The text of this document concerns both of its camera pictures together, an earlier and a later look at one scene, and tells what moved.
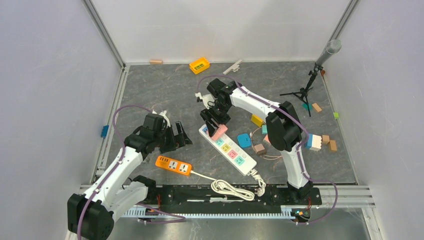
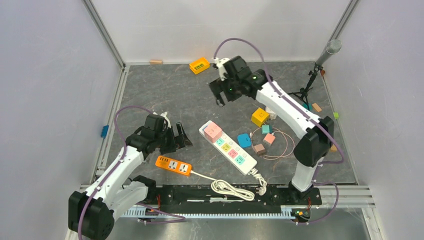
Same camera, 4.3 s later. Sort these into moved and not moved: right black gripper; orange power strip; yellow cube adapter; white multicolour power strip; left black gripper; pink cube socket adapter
Moved: pink cube socket adapter; right black gripper
Not moved: orange power strip; left black gripper; yellow cube adapter; white multicolour power strip
